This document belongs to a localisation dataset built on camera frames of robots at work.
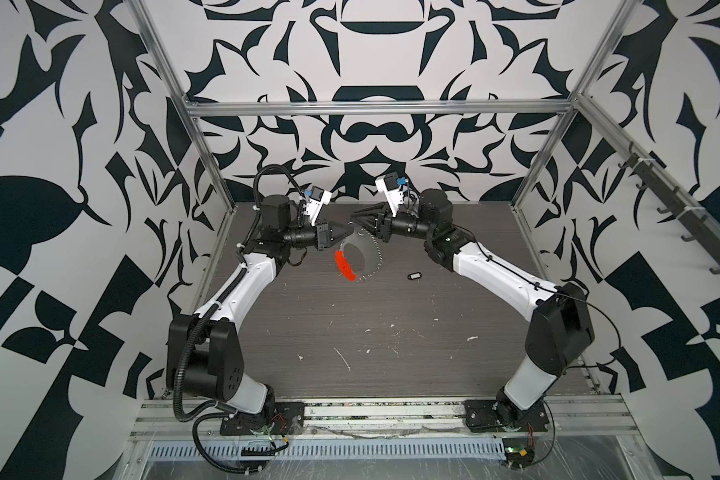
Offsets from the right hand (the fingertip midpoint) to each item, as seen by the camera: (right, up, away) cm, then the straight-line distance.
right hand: (355, 214), depth 71 cm
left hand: (0, -2, +5) cm, 5 cm away
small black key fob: (+19, -18, +29) cm, 39 cm away
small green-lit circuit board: (+38, -56, +1) cm, 68 cm away
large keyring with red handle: (+1, -10, +9) cm, 14 cm away
